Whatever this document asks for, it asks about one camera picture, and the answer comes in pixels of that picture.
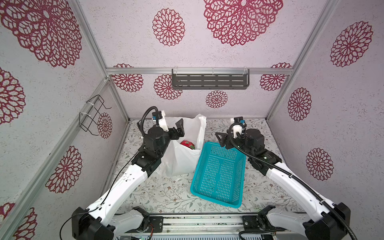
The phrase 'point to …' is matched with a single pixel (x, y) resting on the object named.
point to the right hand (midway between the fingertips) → (223, 129)
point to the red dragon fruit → (188, 144)
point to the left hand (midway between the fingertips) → (173, 123)
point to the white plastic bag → (177, 160)
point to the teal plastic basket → (219, 175)
